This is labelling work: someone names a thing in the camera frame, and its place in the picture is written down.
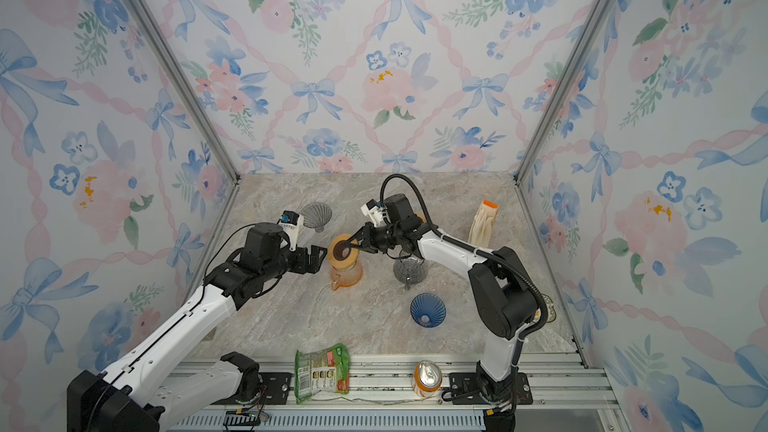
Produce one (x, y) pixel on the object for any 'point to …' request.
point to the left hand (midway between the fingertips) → (312, 245)
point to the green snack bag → (327, 370)
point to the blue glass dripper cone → (428, 310)
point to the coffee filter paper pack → (483, 225)
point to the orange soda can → (426, 378)
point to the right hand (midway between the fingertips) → (346, 242)
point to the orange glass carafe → (345, 277)
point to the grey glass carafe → (410, 271)
